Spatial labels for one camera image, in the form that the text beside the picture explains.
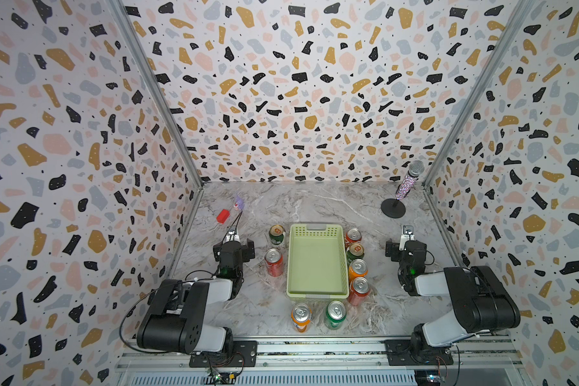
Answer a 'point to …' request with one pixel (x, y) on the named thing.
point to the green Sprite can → (336, 313)
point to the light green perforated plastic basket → (317, 261)
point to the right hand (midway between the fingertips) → (407, 239)
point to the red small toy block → (223, 216)
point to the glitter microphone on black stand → (394, 209)
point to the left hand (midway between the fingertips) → (237, 240)
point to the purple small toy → (239, 203)
